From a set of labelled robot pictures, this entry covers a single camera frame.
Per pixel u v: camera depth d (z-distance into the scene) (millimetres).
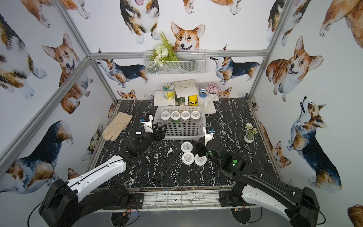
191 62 926
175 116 1012
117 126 1056
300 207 403
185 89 975
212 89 926
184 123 1060
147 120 677
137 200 742
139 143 602
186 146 877
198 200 751
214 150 533
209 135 641
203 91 977
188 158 823
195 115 1029
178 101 1097
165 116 1010
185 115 1029
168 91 970
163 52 777
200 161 818
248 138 926
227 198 735
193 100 1089
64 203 394
